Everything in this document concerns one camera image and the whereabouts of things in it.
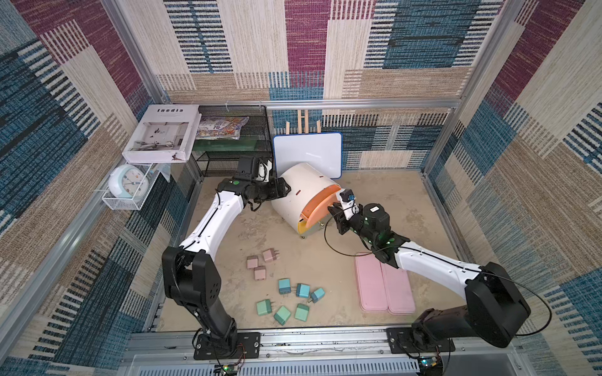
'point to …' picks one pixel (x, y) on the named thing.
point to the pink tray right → (398, 290)
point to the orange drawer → (317, 205)
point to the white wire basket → (118, 202)
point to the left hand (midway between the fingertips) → (281, 188)
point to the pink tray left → (371, 290)
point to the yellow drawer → (302, 225)
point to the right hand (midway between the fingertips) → (332, 203)
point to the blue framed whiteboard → (323, 151)
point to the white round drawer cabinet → (304, 180)
